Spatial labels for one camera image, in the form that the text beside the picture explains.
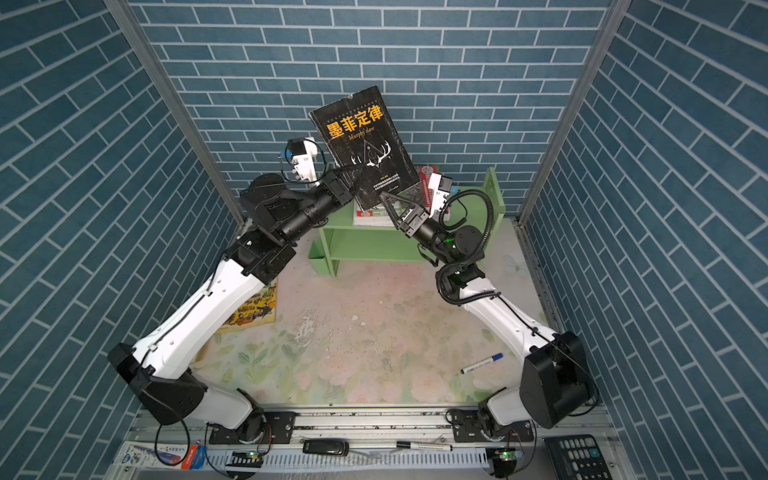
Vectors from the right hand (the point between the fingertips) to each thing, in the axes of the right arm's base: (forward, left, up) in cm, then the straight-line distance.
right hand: (378, 197), depth 59 cm
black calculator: (-35, -48, -46) cm, 75 cm away
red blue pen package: (-42, +49, -45) cm, 79 cm away
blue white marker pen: (-13, -32, -47) cm, 58 cm away
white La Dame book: (+11, +6, -17) cm, 21 cm away
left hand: (+2, +2, +6) cm, 6 cm away
